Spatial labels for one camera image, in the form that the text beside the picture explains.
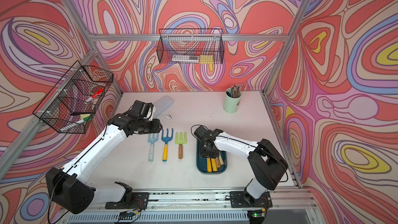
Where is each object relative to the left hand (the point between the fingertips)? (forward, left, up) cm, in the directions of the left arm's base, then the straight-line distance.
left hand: (161, 127), depth 79 cm
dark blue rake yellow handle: (-10, 0, -17) cm, 20 cm away
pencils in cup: (+28, -43, -1) cm, 52 cm away
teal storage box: (-12, -21, -17) cm, 30 cm away
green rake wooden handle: (+1, -9, -18) cm, 20 cm away
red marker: (+11, +32, +13) cm, 36 cm away
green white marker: (-4, +41, +7) cm, 42 cm away
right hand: (-11, -24, -16) cm, 31 cm away
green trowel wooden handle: (-13, -30, -16) cm, 36 cm away
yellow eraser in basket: (+37, -24, +17) cm, 48 cm away
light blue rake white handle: (+3, +9, -18) cm, 21 cm away
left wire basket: (+6, +44, +10) cm, 46 cm away
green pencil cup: (+25, -42, -6) cm, 49 cm away
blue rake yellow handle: (-14, -28, -16) cm, 35 cm away
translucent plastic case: (+29, +7, -15) cm, 33 cm away
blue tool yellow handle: (-14, -25, -15) cm, 33 cm away
